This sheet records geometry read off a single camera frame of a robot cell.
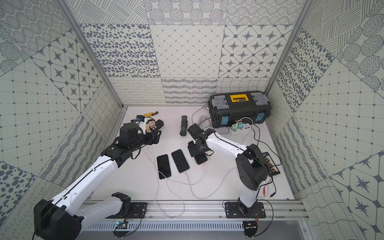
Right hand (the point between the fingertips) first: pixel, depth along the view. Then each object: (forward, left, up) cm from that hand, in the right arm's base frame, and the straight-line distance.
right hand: (198, 151), depth 88 cm
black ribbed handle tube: (+22, +11, -4) cm, 25 cm away
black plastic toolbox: (+25, -18, +10) cm, 33 cm away
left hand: (+5, +27, +16) cm, 32 cm away
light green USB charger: (+19, -24, 0) cm, 30 cm away
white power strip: (+21, -34, -4) cm, 40 cm away
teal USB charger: (+20, -28, 0) cm, 35 cm away
